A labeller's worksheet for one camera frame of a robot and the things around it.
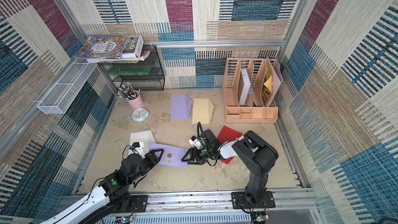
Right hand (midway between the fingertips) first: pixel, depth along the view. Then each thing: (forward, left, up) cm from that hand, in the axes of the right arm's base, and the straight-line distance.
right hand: (185, 160), depth 84 cm
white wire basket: (+17, +54, +32) cm, 65 cm away
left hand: (+2, +11, +7) cm, 13 cm away
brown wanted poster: (+36, -49, +12) cm, 62 cm away
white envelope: (+16, +25, -3) cm, 30 cm away
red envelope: (+18, -25, -4) cm, 31 cm away
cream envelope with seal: (+36, -9, -3) cm, 37 cm away
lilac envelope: (+37, +6, -1) cm, 38 cm away
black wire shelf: (+60, +27, +2) cm, 66 cm away
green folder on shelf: (+49, +36, +22) cm, 65 cm away
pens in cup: (+38, +36, +14) cm, 54 cm away
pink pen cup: (+37, +34, +4) cm, 51 cm away
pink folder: (+41, -51, +27) cm, 70 cm away
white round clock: (+30, +31, 0) cm, 44 cm away
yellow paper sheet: (+34, -47, +22) cm, 62 cm away
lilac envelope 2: (+1, +7, +2) cm, 7 cm away
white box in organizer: (+39, -35, +16) cm, 54 cm away
